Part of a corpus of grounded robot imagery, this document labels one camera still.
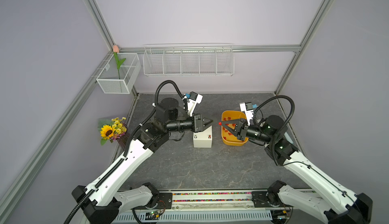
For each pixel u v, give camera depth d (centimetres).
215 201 75
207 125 56
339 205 40
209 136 84
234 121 60
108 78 78
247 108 57
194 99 54
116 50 89
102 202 37
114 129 71
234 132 59
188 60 99
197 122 51
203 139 85
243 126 55
